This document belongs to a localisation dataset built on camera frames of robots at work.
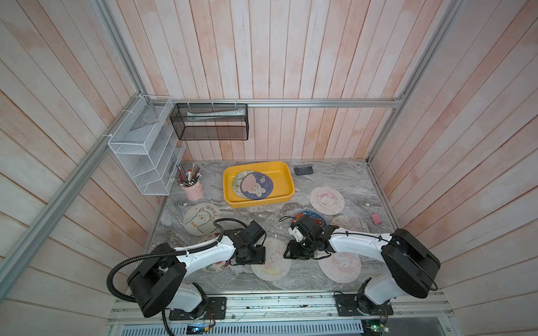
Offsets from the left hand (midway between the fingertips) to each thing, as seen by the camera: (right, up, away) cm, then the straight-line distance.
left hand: (257, 263), depth 83 cm
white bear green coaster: (-28, +15, +14) cm, 35 cm away
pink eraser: (+56, +15, +14) cm, 60 cm away
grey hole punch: (+25, +40, +34) cm, 58 cm away
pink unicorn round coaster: (+34, +24, +21) cm, 47 cm away
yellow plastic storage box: (+11, +39, +31) cm, 51 cm away
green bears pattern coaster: (-12, +32, +27) cm, 43 cm away
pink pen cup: (-30, +33, +8) cm, 45 cm away
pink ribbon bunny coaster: (+43, +14, +12) cm, 47 cm away
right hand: (+12, +2, +2) cm, 13 cm away
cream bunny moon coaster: (+8, -2, 0) cm, 8 cm away
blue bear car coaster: (+29, +16, +15) cm, 36 cm away
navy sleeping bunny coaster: (-1, +31, +25) cm, 40 cm away
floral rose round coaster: (-16, -2, 0) cm, 16 cm away
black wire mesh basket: (-24, +64, +21) cm, 71 cm away
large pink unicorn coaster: (+34, -2, 0) cm, 34 cm away
